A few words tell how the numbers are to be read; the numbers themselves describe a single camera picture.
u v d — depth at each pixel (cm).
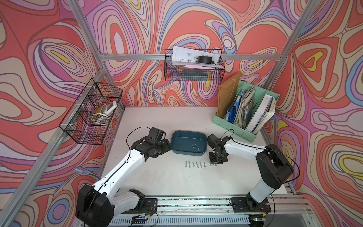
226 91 88
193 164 89
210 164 88
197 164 88
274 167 46
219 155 74
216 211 72
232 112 96
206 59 82
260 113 84
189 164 89
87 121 74
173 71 101
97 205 38
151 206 72
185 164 88
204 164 88
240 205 72
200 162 89
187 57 86
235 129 98
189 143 99
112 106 74
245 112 90
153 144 60
